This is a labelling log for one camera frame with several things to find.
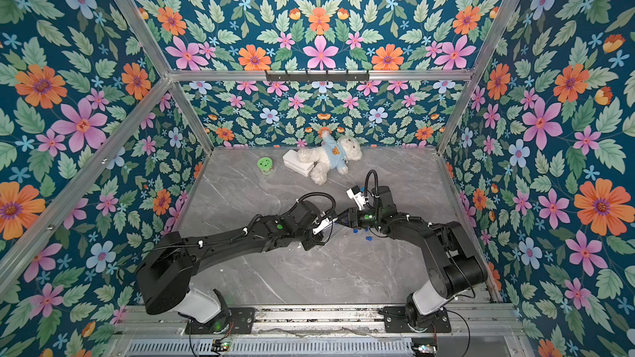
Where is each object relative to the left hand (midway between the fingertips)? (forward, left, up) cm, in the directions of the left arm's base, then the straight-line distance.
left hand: (324, 229), depth 84 cm
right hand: (+4, -6, +2) cm, 8 cm away
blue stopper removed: (-1, -16, -8) cm, 18 cm away
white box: (+36, +13, -4) cm, 38 cm away
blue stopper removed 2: (+2, -16, -7) cm, 17 cm away
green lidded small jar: (+35, +25, -3) cm, 43 cm away
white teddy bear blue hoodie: (+36, -5, 0) cm, 36 cm away
